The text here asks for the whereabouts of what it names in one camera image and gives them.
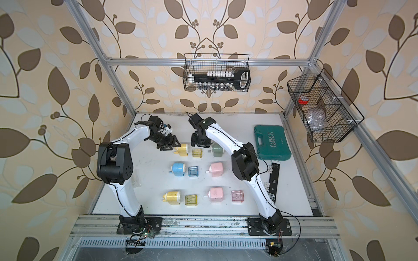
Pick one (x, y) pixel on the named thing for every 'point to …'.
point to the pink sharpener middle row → (216, 169)
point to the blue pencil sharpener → (178, 169)
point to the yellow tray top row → (197, 153)
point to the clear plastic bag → (315, 118)
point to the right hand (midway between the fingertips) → (197, 145)
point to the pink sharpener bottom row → (215, 194)
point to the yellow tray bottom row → (191, 200)
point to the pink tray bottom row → (237, 196)
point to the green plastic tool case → (272, 143)
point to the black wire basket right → (327, 113)
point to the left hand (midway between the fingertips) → (174, 144)
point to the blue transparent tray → (193, 171)
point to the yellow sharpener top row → (183, 150)
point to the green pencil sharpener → (217, 150)
